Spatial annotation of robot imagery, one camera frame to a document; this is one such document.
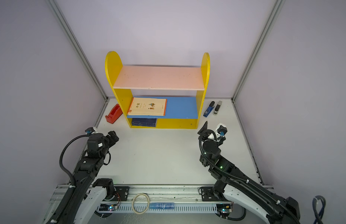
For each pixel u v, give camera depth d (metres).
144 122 0.98
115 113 1.03
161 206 0.69
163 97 1.00
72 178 0.49
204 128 0.68
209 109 1.10
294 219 0.40
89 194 0.57
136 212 0.69
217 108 1.08
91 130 0.67
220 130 0.56
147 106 0.95
